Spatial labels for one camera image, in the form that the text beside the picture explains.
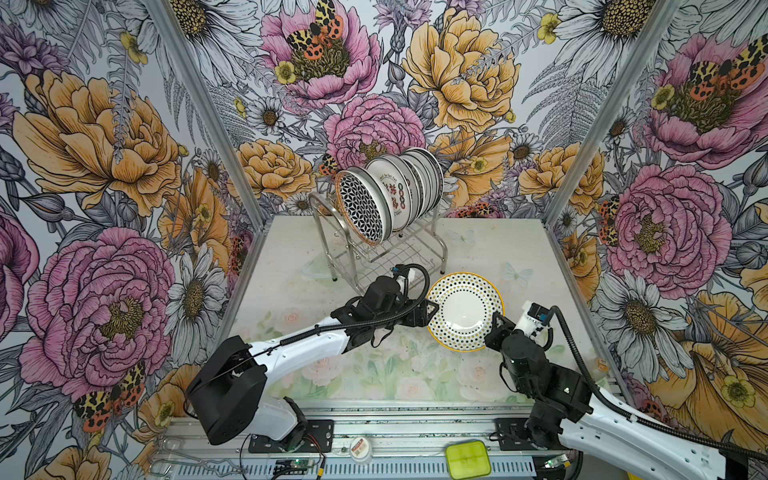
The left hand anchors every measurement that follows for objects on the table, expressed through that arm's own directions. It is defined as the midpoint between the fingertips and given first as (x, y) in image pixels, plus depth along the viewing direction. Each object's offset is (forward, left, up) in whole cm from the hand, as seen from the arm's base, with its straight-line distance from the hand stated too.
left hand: (426, 314), depth 80 cm
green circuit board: (-30, +32, -15) cm, 47 cm away
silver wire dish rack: (+32, -2, -7) cm, 32 cm away
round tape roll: (-29, +16, -4) cm, 33 cm away
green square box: (-30, -8, -12) cm, 34 cm away
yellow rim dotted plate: (+3, -11, +1) cm, 12 cm away
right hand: (-3, -16, +1) cm, 17 cm away
